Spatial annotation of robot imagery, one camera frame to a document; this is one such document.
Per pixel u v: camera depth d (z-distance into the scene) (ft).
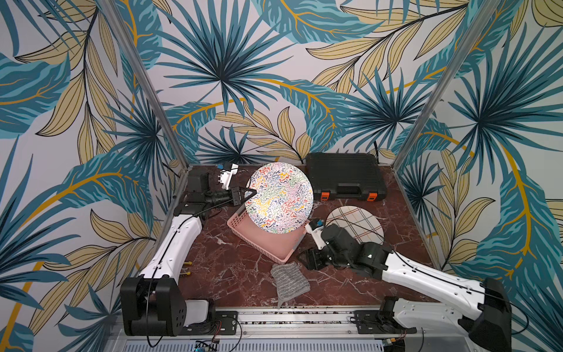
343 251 1.82
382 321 2.17
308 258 2.13
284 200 2.55
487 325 1.25
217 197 2.17
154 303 1.28
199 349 2.34
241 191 2.26
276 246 2.85
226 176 2.28
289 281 2.58
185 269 2.80
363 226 3.25
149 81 2.82
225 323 2.41
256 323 2.45
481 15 2.28
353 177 3.49
